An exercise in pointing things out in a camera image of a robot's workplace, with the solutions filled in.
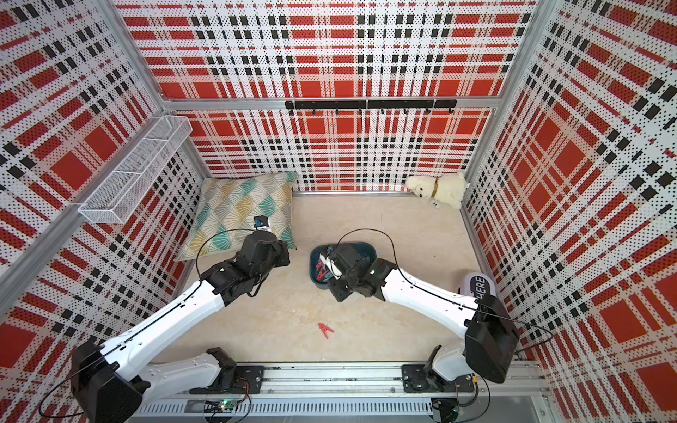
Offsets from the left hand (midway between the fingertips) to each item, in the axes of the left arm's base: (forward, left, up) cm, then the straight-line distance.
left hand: (288, 244), depth 79 cm
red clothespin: (0, -9, -19) cm, 21 cm away
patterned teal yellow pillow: (+18, +26, -4) cm, 32 cm away
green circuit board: (-39, +14, -18) cm, 45 cm away
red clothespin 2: (-20, -11, -20) cm, 30 cm away
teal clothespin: (-7, -14, +7) cm, 17 cm away
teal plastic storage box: (+5, -6, -17) cm, 19 cm away
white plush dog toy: (+38, -59, -15) cm, 72 cm away
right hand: (-9, -16, -7) cm, 20 cm away
